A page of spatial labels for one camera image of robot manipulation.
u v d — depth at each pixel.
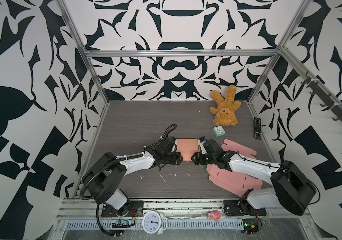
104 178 0.44
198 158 0.78
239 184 0.83
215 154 0.67
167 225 0.70
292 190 0.43
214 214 0.70
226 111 1.02
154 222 0.69
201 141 0.82
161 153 0.70
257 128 1.02
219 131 1.02
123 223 0.72
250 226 0.71
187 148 0.93
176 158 0.78
